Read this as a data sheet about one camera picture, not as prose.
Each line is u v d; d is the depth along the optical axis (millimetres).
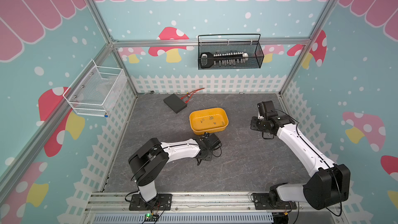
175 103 1130
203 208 733
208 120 1058
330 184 397
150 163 459
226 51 931
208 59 899
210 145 699
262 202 732
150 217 727
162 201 743
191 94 1180
